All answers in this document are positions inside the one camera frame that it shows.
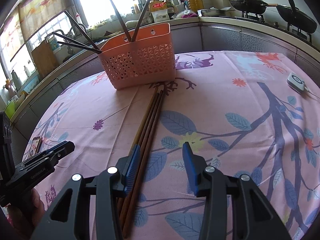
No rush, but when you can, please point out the light wooden chopstick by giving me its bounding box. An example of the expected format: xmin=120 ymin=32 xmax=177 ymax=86
xmin=131 ymin=88 xmax=158 ymax=148

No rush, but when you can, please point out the dark wooden chopstick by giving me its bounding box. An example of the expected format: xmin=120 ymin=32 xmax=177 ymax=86
xmin=121 ymin=90 xmax=164 ymax=238

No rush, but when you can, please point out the reddish wooden chopstick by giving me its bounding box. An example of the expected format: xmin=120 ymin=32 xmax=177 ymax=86
xmin=117 ymin=89 xmax=162 ymax=216

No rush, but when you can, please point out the black chopstick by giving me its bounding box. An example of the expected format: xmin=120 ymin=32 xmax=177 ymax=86
xmin=51 ymin=32 xmax=102 ymax=54
xmin=64 ymin=10 xmax=101 ymax=54

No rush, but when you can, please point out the brown wooden chopstick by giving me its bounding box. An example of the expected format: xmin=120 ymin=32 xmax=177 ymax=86
xmin=118 ymin=91 xmax=159 ymax=230

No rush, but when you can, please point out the chrome kitchen faucet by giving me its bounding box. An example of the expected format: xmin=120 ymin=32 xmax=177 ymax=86
xmin=45 ymin=29 xmax=75 ymax=55

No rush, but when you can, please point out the person's hand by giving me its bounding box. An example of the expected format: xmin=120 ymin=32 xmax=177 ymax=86
xmin=7 ymin=189 xmax=45 ymax=239

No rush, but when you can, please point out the smartphone with lit screen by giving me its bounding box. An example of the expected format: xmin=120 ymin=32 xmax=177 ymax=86
xmin=27 ymin=136 xmax=43 ymax=159

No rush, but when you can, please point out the wooden cutting board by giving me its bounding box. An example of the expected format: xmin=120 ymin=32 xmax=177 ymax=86
xmin=31 ymin=41 xmax=59 ymax=80

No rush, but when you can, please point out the pink floral tablecloth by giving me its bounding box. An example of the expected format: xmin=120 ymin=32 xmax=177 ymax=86
xmin=33 ymin=51 xmax=319 ymax=239

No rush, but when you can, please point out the orange plastic utensil basket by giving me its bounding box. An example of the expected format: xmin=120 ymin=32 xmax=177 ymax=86
xmin=98 ymin=22 xmax=176 ymax=90

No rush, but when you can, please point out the small white timer device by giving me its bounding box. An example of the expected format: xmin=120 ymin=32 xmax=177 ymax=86
xmin=287 ymin=72 xmax=305 ymax=94

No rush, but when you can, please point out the yellow labelled food bag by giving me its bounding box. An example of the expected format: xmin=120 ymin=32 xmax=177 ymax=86
xmin=149 ymin=0 xmax=170 ymax=23

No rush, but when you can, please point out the gas stove top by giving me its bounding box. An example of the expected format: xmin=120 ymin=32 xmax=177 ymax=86
xmin=233 ymin=10 xmax=319 ymax=48

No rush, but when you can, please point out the yellow cooking oil bottle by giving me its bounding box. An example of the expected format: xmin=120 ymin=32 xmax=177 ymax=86
xmin=187 ymin=0 xmax=204 ymax=12

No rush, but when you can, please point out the steel bowl on counter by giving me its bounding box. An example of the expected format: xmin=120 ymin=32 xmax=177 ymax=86
xmin=197 ymin=7 xmax=231 ymax=17

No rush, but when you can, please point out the black pan with lid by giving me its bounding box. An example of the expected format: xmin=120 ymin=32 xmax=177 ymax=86
xmin=276 ymin=0 xmax=317 ymax=34

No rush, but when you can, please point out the black wok with lid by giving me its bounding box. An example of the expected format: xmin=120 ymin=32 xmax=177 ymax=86
xmin=229 ymin=0 xmax=278 ymax=15

